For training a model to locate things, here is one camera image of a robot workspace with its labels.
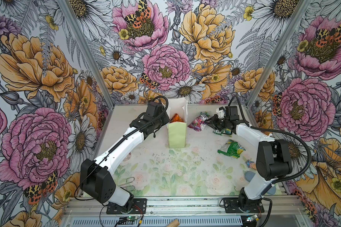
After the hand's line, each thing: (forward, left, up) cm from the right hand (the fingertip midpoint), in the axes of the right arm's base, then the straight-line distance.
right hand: (205, 124), depth 91 cm
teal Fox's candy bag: (+17, -4, -8) cm, 19 cm away
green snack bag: (-12, -17, -10) cm, 23 cm away
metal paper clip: (-29, +48, -15) cm, 58 cm away
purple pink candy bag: (+1, +4, 0) cm, 4 cm away
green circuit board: (-46, +42, -14) cm, 64 cm away
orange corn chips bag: (+8, +19, -2) cm, 20 cm away
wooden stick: (-49, +21, -12) cm, 55 cm away
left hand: (-4, +24, +9) cm, 26 cm away
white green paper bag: (-8, +18, +6) cm, 20 cm away
